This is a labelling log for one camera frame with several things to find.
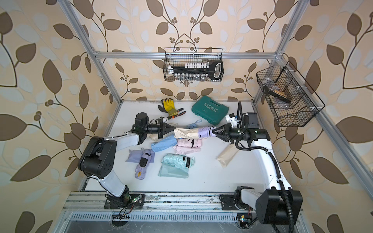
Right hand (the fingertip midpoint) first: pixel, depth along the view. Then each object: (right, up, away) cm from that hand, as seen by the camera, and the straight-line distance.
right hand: (213, 133), depth 73 cm
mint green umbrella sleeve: (-24, -23, +10) cm, 35 cm away
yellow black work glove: (-30, +16, +41) cm, 53 cm away
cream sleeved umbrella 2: (+9, -17, +15) cm, 25 cm away
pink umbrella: (-11, -9, +20) cm, 24 cm away
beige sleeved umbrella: (-36, -5, +22) cm, 42 cm away
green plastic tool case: (+3, +13, +36) cm, 38 cm away
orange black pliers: (-25, +8, +36) cm, 45 cm away
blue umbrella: (-9, +2, +32) cm, 33 cm away
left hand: (-22, +3, +6) cm, 23 cm away
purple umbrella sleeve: (-46, -16, +15) cm, 51 cm away
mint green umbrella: (-19, -17, +11) cm, 28 cm away
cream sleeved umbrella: (-12, -1, +5) cm, 13 cm away
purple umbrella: (-40, -23, +8) cm, 47 cm away
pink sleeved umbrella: (-17, -13, +17) cm, 27 cm away
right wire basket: (+42, +20, +5) cm, 47 cm away
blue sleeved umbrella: (-26, -9, +21) cm, 35 cm away
